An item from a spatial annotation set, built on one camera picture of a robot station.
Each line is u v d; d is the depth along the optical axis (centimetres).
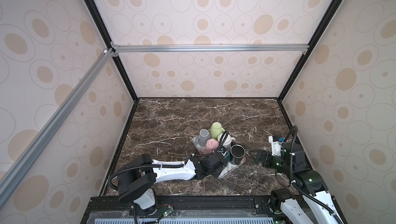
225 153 75
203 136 87
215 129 91
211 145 83
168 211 71
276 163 61
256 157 65
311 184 48
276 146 66
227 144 87
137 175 47
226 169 85
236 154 82
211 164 62
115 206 76
